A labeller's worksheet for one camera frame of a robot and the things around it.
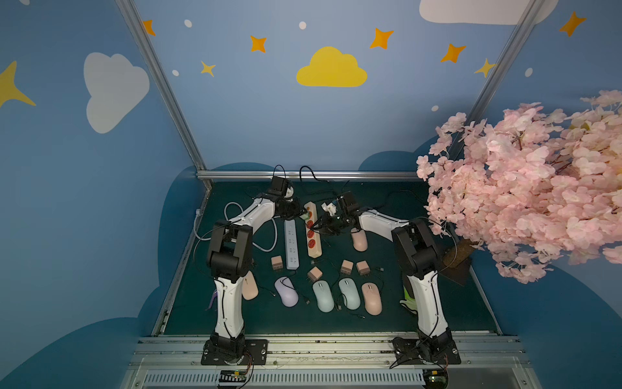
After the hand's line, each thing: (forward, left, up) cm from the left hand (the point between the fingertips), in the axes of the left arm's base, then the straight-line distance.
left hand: (305, 207), depth 99 cm
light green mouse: (-31, -17, -8) cm, 36 cm away
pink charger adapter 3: (-22, -17, -8) cm, 29 cm away
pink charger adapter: (-21, +10, -9) cm, 25 cm away
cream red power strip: (-12, -4, -4) cm, 13 cm away
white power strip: (-16, +5, -8) cm, 18 cm away
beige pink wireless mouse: (-31, +19, -10) cm, 37 cm away
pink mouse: (-36, -26, -8) cm, 45 cm away
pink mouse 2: (-10, -23, -7) cm, 26 cm away
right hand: (-7, -5, -4) cm, 9 cm away
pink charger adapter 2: (-26, -5, -7) cm, 28 cm away
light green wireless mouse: (-32, -8, -6) cm, 34 cm away
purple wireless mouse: (-33, +5, -7) cm, 34 cm away
